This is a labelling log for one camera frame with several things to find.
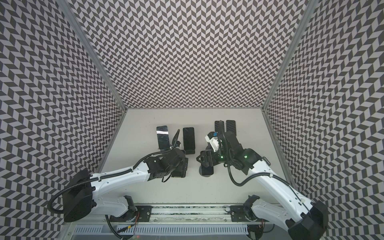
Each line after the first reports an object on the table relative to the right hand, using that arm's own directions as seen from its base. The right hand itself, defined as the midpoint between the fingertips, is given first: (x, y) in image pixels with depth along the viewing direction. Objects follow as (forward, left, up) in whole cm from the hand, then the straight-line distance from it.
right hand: (203, 163), depth 71 cm
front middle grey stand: (+3, +2, -20) cm, 21 cm away
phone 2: (+17, +8, -6) cm, 19 cm away
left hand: (+6, +12, -9) cm, 16 cm away
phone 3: (-1, +12, -6) cm, 13 cm away
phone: (+23, +25, -7) cm, 34 cm away
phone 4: (+33, -12, -16) cm, 39 cm away
